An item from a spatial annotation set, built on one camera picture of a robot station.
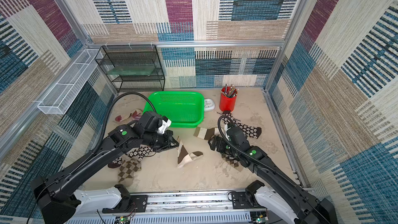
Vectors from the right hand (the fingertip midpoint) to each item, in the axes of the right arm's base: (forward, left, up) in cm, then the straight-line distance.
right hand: (217, 145), depth 80 cm
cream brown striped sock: (-5, +17, -1) cm, 18 cm away
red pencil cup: (+30, -9, +1) cm, 32 cm away
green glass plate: (+41, +49, +16) cm, 66 cm away
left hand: (-4, +17, +11) cm, 20 cm away
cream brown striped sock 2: (+13, +5, -11) cm, 18 cm away
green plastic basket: (+32, +20, -10) cm, 39 cm away
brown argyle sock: (-4, -9, -11) cm, 15 cm away
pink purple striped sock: (+26, +51, -9) cm, 58 cm away
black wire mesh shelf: (+55, +58, +18) cm, 82 cm away
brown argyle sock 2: (-9, +47, -9) cm, 48 cm away
